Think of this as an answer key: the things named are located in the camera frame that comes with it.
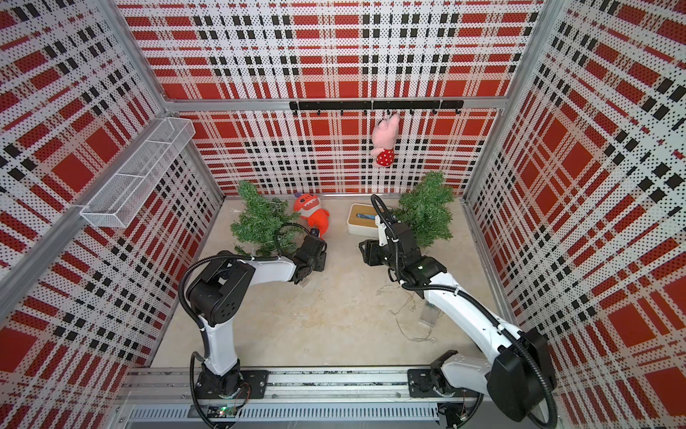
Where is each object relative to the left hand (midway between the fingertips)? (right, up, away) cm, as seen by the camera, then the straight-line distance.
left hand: (317, 254), depth 102 cm
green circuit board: (-19, -37, -32) cm, 53 cm away
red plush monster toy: (-5, +19, +6) cm, 20 cm away
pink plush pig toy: (+25, +43, -8) cm, 50 cm away
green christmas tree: (+37, +17, -21) cm, 46 cm away
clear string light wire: (+39, -24, -21) cm, 50 cm away
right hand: (+19, +6, -22) cm, 30 cm away
